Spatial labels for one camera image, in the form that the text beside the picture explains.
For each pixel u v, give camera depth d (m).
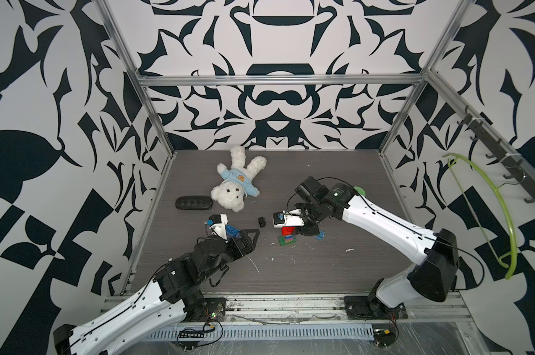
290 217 0.65
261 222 0.94
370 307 0.67
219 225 0.66
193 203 0.96
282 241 0.88
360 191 0.99
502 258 0.60
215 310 0.73
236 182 0.97
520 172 0.55
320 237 0.89
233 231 0.64
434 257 0.41
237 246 0.61
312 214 0.63
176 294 0.50
